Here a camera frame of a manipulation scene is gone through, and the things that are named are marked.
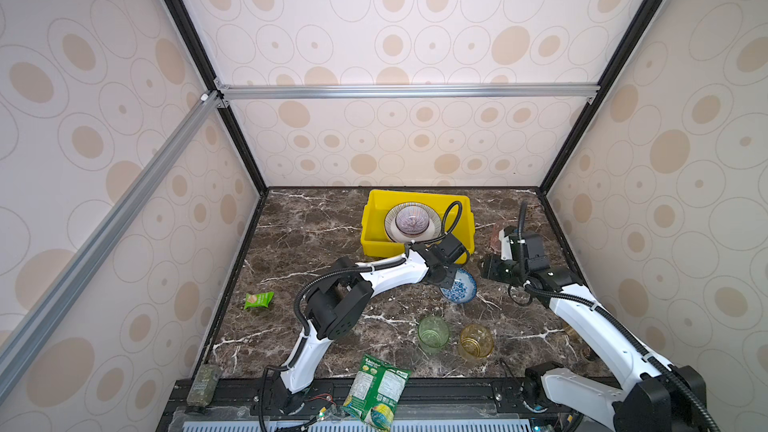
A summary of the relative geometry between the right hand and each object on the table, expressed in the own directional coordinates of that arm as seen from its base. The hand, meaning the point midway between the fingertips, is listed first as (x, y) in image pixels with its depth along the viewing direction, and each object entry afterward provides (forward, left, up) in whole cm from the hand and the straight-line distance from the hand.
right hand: (487, 262), depth 84 cm
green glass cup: (-16, +16, -12) cm, 25 cm away
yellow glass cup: (-18, +4, -12) cm, 22 cm away
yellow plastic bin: (+17, +33, -11) cm, 38 cm away
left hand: (0, +8, -7) cm, 11 cm away
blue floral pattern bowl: (-2, +5, -12) cm, 13 cm away
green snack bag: (-30, +31, -10) cm, 45 cm away
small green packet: (-6, +67, -10) cm, 68 cm away
